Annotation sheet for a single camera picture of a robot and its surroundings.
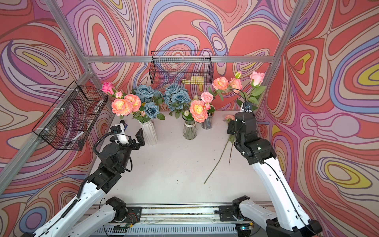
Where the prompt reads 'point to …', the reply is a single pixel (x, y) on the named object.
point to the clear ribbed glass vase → (189, 131)
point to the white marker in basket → (74, 138)
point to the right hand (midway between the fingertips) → (238, 123)
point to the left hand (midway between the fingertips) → (134, 130)
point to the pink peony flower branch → (226, 118)
